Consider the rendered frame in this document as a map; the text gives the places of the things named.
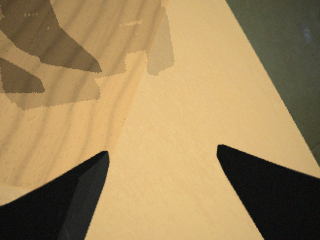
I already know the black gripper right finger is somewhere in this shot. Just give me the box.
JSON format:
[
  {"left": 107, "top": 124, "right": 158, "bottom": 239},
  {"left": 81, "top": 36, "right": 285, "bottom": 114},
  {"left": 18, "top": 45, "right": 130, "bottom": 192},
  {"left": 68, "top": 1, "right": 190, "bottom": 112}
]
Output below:
[{"left": 216, "top": 144, "right": 320, "bottom": 240}]

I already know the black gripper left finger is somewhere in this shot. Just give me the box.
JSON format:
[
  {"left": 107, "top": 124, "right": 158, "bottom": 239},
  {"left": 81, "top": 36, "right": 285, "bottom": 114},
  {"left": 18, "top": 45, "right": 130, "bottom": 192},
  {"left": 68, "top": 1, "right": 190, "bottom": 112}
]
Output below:
[{"left": 0, "top": 151, "right": 110, "bottom": 240}]

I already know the light wooden board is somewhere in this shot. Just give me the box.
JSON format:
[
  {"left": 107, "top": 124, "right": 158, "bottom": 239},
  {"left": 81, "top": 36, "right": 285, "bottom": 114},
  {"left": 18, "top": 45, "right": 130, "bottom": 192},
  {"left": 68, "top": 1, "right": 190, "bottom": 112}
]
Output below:
[{"left": 0, "top": 0, "right": 170, "bottom": 190}]

